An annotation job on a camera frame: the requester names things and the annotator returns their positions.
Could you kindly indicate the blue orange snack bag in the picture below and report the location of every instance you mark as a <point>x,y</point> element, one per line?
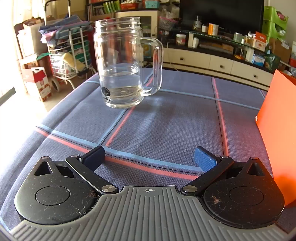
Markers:
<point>147,51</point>

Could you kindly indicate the white glass door cabinet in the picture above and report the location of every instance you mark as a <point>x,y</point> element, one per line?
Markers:
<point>150,27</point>

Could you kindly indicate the white orange can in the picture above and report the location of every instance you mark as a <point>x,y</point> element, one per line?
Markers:
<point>213,29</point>

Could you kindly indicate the green snack bag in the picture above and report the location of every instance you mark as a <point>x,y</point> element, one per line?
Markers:
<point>272,62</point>

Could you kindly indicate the pink woven basket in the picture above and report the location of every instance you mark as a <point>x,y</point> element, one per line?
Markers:
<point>167,23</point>

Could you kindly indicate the red basket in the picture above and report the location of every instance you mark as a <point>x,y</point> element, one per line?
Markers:
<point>129,5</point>

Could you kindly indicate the orange cardboard box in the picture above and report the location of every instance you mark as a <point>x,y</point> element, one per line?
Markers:
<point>281,129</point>

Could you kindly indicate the green stacked plastic bins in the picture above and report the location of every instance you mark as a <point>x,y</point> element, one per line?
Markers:
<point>274,23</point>

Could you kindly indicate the bookshelf with books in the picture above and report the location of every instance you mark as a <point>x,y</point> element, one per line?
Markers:
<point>101,9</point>

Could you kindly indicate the blue tissue box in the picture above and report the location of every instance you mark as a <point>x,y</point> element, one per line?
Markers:
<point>259,60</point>

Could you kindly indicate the white plastic jar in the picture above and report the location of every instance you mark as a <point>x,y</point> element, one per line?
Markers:
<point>180,39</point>

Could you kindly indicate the black flat television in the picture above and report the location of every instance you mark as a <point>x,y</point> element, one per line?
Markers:
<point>222,14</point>

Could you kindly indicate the large brown cardboard box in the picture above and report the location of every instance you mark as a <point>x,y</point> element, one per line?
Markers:
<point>281,49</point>

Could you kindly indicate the blue dotted basket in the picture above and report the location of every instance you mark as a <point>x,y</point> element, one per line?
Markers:
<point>152,3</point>

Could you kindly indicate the orange white carton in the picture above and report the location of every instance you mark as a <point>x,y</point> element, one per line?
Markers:
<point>259,42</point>

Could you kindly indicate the white black television stand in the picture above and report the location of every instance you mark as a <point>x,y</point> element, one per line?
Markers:
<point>219,64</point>

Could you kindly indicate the blue plaid tablecloth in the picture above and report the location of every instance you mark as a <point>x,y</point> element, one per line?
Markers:
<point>161,125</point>

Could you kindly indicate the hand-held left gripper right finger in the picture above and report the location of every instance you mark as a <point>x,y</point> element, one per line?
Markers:
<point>204,158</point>

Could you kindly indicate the red white cardboard box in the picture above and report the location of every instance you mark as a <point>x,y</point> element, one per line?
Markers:
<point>38,83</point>

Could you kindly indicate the dark glass bottle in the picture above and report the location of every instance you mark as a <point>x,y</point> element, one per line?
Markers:
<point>197,24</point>

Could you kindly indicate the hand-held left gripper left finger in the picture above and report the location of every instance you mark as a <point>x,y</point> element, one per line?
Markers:
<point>93,157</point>

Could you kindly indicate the brown cardboard box with clutter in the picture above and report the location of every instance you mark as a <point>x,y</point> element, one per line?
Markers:
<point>30,39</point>

